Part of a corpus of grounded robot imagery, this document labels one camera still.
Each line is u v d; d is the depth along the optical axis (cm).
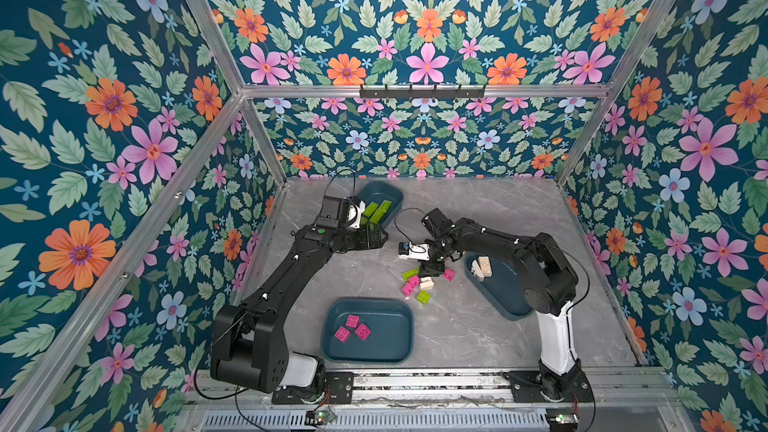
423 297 88
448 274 92
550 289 53
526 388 72
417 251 82
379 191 112
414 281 90
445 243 72
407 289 89
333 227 65
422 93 91
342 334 81
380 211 107
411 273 93
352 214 73
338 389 73
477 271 91
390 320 84
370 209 109
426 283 90
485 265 90
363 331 81
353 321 83
